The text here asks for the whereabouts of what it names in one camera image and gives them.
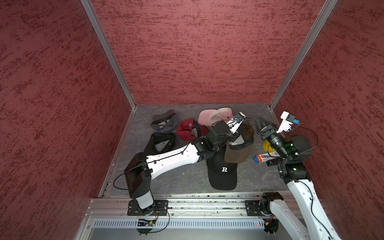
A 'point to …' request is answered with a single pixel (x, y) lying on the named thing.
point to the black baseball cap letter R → (222, 175)
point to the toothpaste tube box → (260, 158)
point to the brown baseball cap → (240, 153)
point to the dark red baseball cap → (189, 130)
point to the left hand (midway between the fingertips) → (236, 122)
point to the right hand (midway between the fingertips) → (253, 120)
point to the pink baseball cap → (207, 117)
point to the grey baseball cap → (166, 122)
